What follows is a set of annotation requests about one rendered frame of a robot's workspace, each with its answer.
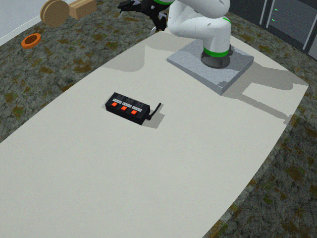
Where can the black power strip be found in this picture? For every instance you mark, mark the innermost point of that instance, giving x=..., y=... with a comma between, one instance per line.
x=128, y=108

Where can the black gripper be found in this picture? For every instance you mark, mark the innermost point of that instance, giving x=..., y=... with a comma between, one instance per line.
x=139, y=6

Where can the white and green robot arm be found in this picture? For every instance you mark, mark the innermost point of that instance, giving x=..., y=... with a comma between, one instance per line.
x=209, y=25

